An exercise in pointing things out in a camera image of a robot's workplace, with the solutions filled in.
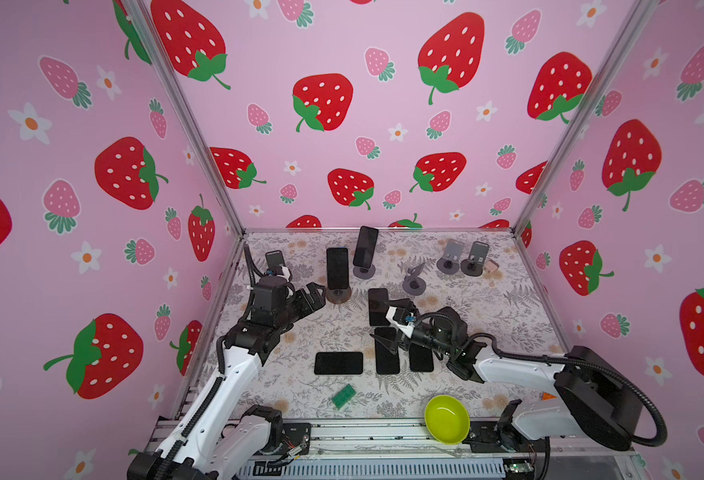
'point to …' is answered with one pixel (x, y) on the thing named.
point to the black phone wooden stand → (338, 268)
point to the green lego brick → (343, 397)
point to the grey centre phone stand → (412, 284)
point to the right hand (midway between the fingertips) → (378, 315)
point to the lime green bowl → (447, 419)
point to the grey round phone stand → (450, 262)
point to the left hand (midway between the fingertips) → (315, 293)
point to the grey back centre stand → (363, 272)
